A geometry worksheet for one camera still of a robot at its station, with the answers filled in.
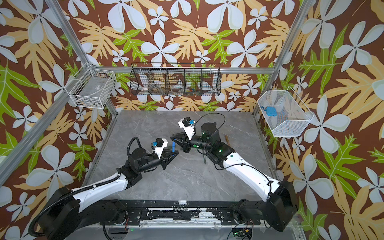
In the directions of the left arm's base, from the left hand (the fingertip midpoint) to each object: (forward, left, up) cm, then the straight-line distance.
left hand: (176, 149), depth 74 cm
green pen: (+6, -17, -23) cm, 29 cm away
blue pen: (-2, +1, +5) cm, 5 cm away
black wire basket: (+49, +6, +8) cm, 50 cm away
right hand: (0, +1, +9) cm, 9 cm away
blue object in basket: (+24, -54, +4) cm, 59 cm away
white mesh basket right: (+16, -62, +8) cm, 64 cm away
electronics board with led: (-33, -33, -25) cm, 53 cm away
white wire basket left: (+33, +50, +11) cm, 61 cm away
